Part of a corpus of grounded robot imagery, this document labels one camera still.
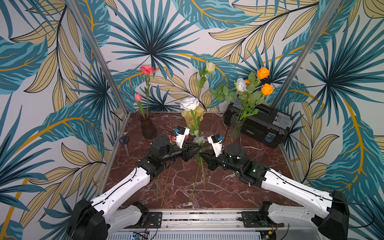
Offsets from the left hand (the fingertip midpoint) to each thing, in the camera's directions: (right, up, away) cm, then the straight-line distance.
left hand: (199, 148), depth 69 cm
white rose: (0, -5, +2) cm, 6 cm away
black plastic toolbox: (+39, +14, +23) cm, 47 cm away
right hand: (0, -2, 0) cm, 2 cm away
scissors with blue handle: (-50, +1, +33) cm, 60 cm away
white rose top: (+14, +29, +12) cm, 34 cm away
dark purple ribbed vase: (-32, +9, +29) cm, 44 cm away
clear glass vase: (+25, +13, +28) cm, 40 cm away
